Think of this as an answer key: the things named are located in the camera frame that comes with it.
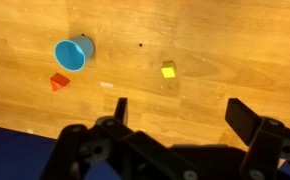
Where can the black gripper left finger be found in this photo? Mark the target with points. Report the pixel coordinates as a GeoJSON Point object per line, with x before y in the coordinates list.
{"type": "Point", "coordinates": [141, 146]}

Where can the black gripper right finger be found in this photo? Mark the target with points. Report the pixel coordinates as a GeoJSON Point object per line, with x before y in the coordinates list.
{"type": "Point", "coordinates": [241, 120]}

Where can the yellow wooden block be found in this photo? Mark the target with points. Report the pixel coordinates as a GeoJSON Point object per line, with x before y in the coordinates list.
{"type": "Point", "coordinates": [168, 70]}

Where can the red triangular block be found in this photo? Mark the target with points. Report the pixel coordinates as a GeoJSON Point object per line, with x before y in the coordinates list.
{"type": "Point", "coordinates": [58, 81]}

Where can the blue plastic cup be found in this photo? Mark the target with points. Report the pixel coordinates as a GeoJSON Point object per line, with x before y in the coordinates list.
{"type": "Point", "coordinates": [72, 53]}

